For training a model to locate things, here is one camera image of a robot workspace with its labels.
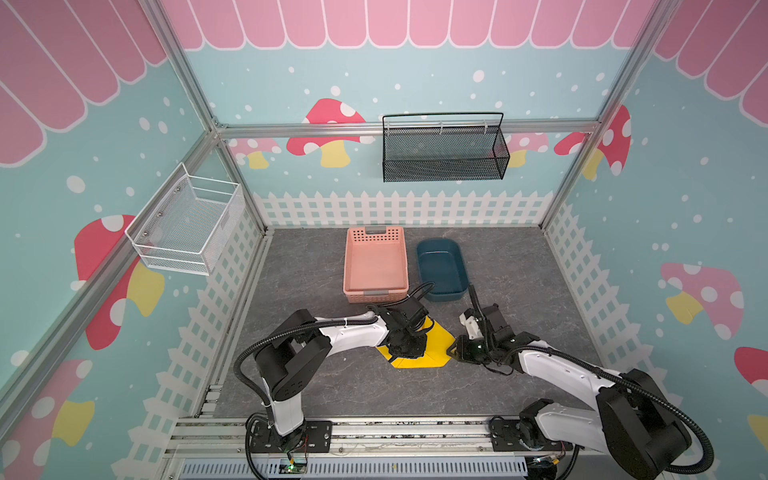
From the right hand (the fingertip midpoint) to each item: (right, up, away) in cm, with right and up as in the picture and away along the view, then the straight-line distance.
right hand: (448, 351), depth 86 cm
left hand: (-8, -2, 0) cm, 8 cm away
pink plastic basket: (-22, +25, +22) cm, 40 cm away
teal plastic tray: (+2, +26, +23) cm, 34 cm away
